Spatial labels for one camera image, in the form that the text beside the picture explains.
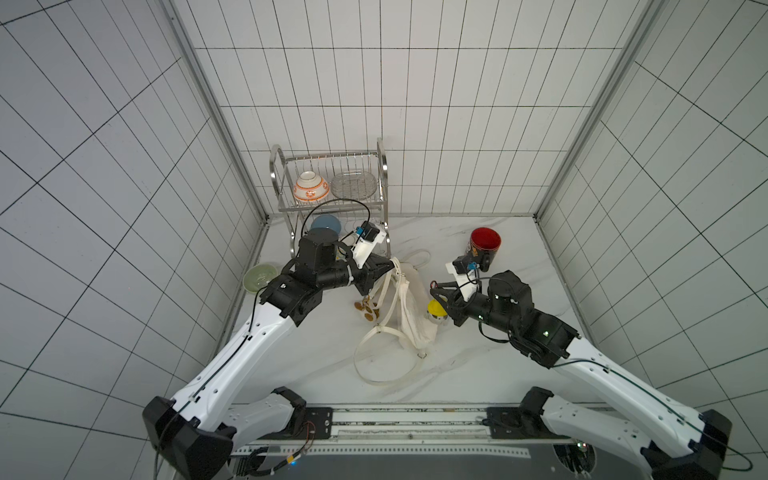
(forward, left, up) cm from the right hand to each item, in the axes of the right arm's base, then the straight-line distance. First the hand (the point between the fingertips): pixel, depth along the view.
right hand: (425, 291), depth 69 cm
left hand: (+3, +9, +4) cm, 11 cm away
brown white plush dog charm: (+4, +15, -20) cm, 25 cm away
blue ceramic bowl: (+36, +34, -15) cm, 52 cm away
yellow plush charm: (-2, -3, -5) cm, 6 cm away
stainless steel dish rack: (+34, +29, +4) cm, 45 cm away
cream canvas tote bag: (-4, +2, -7) cm, 8 cm away
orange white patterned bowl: (+29, +34, +6) cm, 45 cm away
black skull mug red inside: (+30, -22, -17) cm, 41 cm away
